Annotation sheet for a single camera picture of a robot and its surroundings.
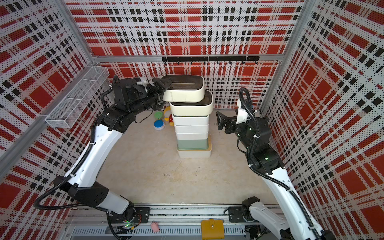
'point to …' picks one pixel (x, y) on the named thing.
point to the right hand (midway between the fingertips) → (228, 112)
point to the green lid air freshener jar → (158, 115)
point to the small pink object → (155, 227)
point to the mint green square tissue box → (192, 141)
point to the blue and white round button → (159, 125)
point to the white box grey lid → (181, 120)
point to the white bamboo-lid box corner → (196, 128)
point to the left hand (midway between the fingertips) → (172, 88)
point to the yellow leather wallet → (212, 229)
